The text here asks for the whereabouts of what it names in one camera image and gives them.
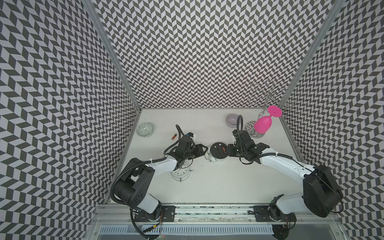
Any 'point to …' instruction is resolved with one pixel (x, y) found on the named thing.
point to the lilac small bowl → (231, 120)
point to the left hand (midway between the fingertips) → (206, 150)
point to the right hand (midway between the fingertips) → (227, 152)
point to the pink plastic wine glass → (262, 123)
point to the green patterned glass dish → (145, 129)
